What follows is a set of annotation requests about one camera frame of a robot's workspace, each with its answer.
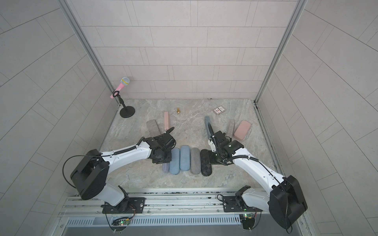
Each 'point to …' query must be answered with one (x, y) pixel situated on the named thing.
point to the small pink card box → (219, 110)
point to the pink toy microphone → (124, 81)
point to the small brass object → (178, 110)
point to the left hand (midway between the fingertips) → (172, 159)
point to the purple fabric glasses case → (166, 167)
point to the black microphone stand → (128, 111)
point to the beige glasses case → (195, 161)
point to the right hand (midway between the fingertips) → (207, 160)
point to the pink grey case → (167, 120)
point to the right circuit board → (248, 220)
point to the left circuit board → (121, 221)
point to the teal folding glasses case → (231, 130)
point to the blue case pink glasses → (184, 162)
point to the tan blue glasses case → (174, 164)
